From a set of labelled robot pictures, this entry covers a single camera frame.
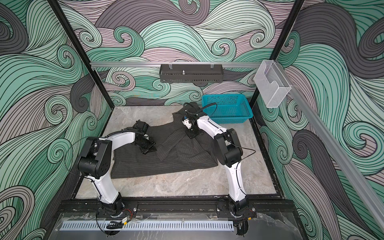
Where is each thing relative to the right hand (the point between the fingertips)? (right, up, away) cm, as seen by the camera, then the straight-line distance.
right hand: (192, 134), depth 98 cm
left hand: (-22, -8, -4) cm, 24 cm away
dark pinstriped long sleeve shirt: (-11, -10, -4) cm, 15 cm away
